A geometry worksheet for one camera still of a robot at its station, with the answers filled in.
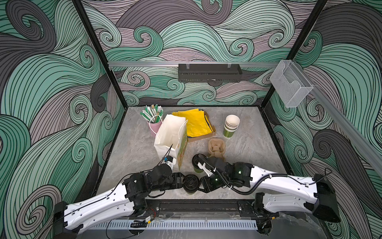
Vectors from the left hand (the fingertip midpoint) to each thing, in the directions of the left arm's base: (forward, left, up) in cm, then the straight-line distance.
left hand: (186, 180), depth 70 cm
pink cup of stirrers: (+39, +23, +3) cm, 45 cm away
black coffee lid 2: (-1, -2, -2) cm, 3 cm away
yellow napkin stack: (+42, -7, -8) cm, 43 cm away
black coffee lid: (+18, -7, -13) cm, 23 cm away
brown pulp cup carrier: (+23, -19, -9) cm, 32 cm away
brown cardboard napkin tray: (+29, -2, -9) cm, 30 cm away
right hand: (-3, -6, -2) cm, 7 cm away
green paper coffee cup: (+9, -7, -10) cm, 15 cm away
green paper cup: (-3, -2, -11) cm, 11 cm away
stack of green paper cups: (+33, -27, +2) cm, 42 cm away
